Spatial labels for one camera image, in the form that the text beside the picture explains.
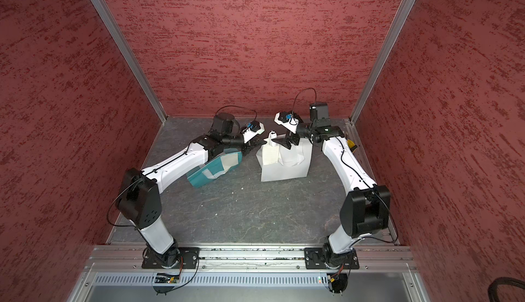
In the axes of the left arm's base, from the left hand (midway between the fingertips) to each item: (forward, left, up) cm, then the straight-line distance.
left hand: (263, 143), depth 81 cm
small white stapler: (+1, -4, +5) cm, 6 cm away
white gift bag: (-2, -14, -12) cm, 18 cm away
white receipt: (-2, -3, -4) cm, 5 cm away
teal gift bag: (-5, +20, -11) cm, 23 cm away
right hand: (+4, -6, +4) cm, 8 cm away
